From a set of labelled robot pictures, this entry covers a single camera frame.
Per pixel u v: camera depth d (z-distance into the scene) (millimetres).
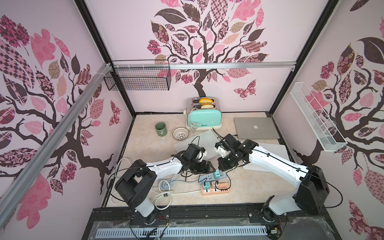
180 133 1061
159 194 757
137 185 446
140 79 1217
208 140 1008
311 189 406
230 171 894
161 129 1041
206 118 1021
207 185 762
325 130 756
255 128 1099
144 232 725
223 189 794
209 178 839
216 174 812
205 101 1019
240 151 571
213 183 774
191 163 731
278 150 990
